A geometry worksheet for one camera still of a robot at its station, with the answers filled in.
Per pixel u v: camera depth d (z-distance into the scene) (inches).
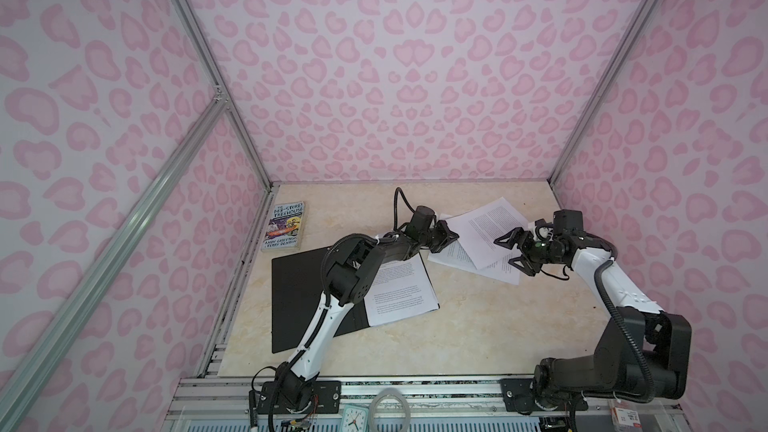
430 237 35.6
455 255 39.1
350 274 24.7
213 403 28.9
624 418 27.0
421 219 33.6
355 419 27.2
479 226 42.0
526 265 30.7
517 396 29.1
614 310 16.3
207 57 33.0
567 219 27.0
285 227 41.2
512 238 30.7
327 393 29.0
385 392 30.1
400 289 35.7
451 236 39.1
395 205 34.6
